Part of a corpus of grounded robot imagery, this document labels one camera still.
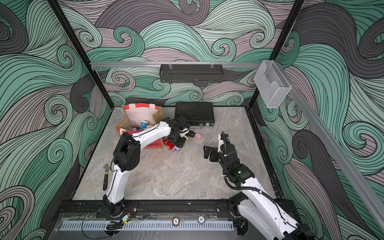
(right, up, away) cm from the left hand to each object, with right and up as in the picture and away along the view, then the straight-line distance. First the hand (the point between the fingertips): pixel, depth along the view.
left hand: (181, 142), depth 92 cm
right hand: (+17, -1, -12) cm, 21 cm away
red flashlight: (-7, -2, +1) cm, 8 cm away
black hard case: (+12, +19, +19) cm, 29 cm away
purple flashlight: (-3, -4, -4) cm, 6 cm away
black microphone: (+6, +4, +8) cm, 11 cm away
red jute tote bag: (-29, +16, +6) cm, 33 cm away
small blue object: (-25, +11, +5) cm, 28 cm away
